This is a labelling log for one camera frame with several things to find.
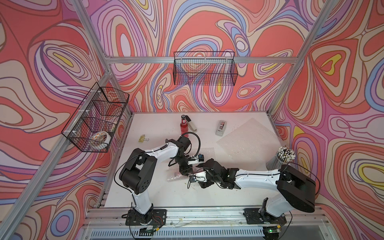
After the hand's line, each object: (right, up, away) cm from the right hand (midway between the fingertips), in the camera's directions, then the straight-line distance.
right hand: (200, 173), depth 85 cm
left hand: (-4, +1, +3) cm, 5 cm away
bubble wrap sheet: (+35, +14, +17) cm, 42 cm away
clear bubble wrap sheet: (-2, +11, -6) cm, 13 cm away
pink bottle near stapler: (-10, +27, +11) cm, 31 cm away
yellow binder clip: (-40, +19, +18) cm, 47 cm away
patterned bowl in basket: (-49, +21, -13) cm, 55 cm away
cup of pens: (+43, +12, -9) cm, 45 cm away
